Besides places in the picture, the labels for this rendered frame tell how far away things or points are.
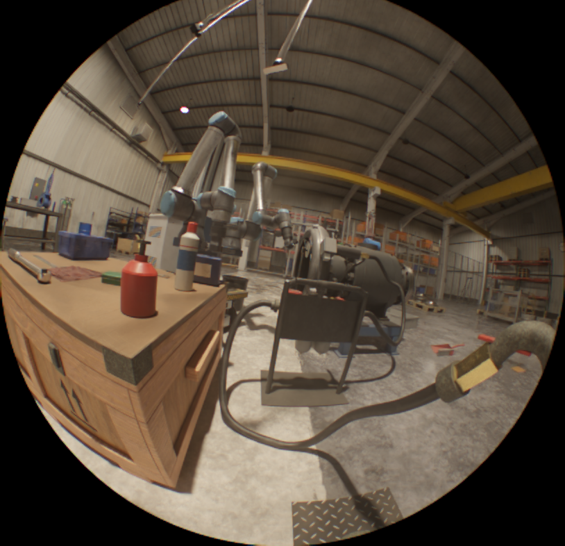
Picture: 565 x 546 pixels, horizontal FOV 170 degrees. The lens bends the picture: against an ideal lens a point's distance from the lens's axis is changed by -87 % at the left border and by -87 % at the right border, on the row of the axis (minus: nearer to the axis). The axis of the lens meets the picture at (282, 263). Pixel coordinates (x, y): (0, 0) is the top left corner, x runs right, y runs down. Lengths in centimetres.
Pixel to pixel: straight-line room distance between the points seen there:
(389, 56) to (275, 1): 420
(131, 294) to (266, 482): 60
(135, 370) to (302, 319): 67
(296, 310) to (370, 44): 828
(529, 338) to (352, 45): 829
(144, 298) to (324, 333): 71
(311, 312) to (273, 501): 72
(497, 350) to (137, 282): 53
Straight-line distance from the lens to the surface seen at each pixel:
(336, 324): 87
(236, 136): 133
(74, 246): 106
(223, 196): 90
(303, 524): 64
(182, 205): 118
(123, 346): 29
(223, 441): 75
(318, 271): 129
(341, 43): 822
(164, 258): 155
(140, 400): 32
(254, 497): 65
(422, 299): 619
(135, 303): 38
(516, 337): 27
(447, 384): 30
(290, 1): 806
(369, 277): 156
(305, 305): 80
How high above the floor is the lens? 61
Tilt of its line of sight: level
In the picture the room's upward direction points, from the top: 10 degrees clockwise
